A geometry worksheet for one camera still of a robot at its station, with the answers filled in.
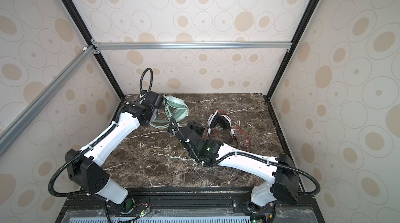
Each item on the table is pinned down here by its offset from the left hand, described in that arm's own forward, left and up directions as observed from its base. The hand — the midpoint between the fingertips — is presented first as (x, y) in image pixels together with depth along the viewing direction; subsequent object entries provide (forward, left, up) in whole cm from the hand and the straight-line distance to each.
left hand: (151, 110), depth 80 cm
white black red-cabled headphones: (+6, -39, -20) cm, 44 cm away
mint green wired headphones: (+2, -12, -1) cm, 12 cm away
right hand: (-8, -24, +2) cm, 25 cm away
